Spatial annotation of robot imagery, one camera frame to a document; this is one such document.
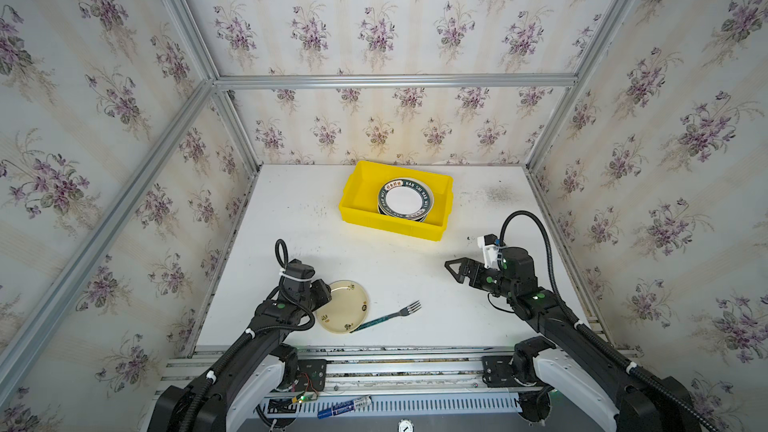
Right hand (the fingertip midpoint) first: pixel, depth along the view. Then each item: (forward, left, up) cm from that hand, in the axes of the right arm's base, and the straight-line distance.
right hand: (452, 270), depth 81 cm
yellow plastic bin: (+34, +28, -9) cm, 45 cm away
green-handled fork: (-7, +12, -9) cm, 17 cm away
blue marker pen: (-30, +28, -8) cm, 42 cm away
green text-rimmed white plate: (+29, +11, -3) cm, 31 cm away
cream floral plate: (-6, +30, -12) cm, 33 cm away
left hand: (-1, +36, -8) cm, 37 cm away
